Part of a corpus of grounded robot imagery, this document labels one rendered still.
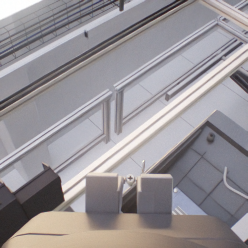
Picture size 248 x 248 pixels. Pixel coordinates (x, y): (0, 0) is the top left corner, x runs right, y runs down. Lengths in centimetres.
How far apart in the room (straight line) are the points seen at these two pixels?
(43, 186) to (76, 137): 448
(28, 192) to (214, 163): 55
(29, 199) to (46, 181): 6
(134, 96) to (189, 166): 544
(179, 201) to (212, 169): 5
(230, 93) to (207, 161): 585
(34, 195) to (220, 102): 534
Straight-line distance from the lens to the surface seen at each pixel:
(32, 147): 192
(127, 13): 327
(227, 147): 33
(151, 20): 153
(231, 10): 169
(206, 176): 32
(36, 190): 80
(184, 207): 30
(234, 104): 602
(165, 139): 527
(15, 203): 72
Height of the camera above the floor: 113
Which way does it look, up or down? 24 degrees up
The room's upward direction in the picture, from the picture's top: 49 degrees counter-clockwise
